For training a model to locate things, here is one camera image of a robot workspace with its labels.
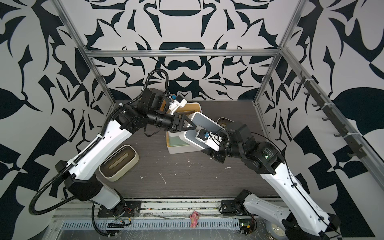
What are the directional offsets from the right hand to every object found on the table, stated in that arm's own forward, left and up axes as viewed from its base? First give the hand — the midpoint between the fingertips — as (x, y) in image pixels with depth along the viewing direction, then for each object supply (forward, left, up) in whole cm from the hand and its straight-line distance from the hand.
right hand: (204, 140), depth 62 cm
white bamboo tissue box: (+10, +15, -13) cm, 22 cm away
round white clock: (-29, -31, -28) cm, 51 cm away
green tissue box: (+10, +14, -22) cm, 28 cm away
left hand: (+4, +5, +6) cm, 9 cm away
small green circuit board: (-27, -19, -33) cm, 47 cm away
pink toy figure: (-24, +5, -29) cm, 38 cm away
